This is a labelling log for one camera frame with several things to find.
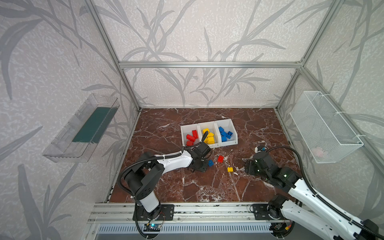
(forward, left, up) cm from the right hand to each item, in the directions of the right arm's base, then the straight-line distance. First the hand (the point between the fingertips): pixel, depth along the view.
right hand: (247, 160), depth 80 cm
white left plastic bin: (+28, +35, -10) cm, 46 cm away
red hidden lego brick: (+5, +13, -10) cm, 17 cm away
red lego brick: (+20, +34, -8) cm, 40 cm away
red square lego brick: (+15, +33, -8) cm, 37 cm away
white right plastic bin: (+30, +6, -9) cm, 32 cm away
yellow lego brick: (+26, +23, -9) cm, 36 cm away
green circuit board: (-29, +49, -11) cm, 58 cm away
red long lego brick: (+24, +30, -10) cm, 39 cm away
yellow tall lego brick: (+18, +20, -7) cm, 27 cm away
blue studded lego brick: (+3, +20, -11) cm, 22 cm away
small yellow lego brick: (-1, +8, -11) cm, 14 cm away
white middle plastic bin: (+28, +18, -9) cm, 35 cm away
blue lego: (+22, +6, -7) cm, 24 cm away
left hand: (+2, +23, -9) cm, 24 cm away
